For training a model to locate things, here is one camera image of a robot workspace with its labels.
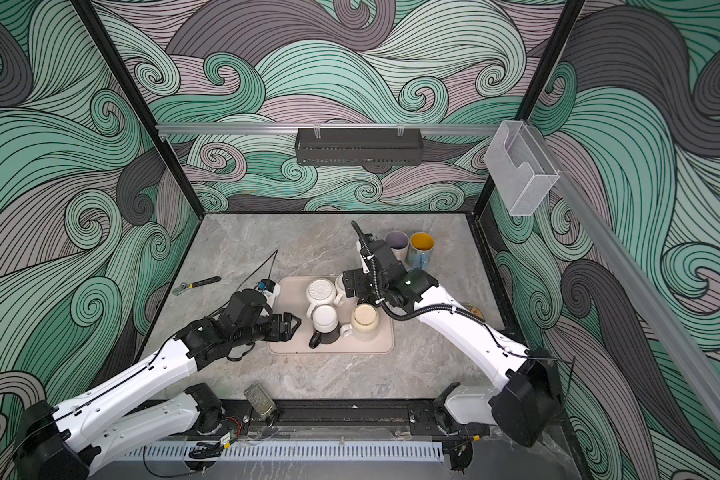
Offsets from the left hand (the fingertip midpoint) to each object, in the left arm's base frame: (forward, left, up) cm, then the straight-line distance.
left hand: (292, 319), depth 78 cm
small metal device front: (-18, +7, -9) cm, 21 cm away
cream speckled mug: (+2, -20, -4) cm, 20 cm away
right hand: (+9, -18, +7) cm, 21 cm away
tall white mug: (+12, -12, -5) cm, 18 cm away
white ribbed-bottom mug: (+11, -6, -4) cm, 13 cm away
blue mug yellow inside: (+30, -40, -5) cm, 50 cm away
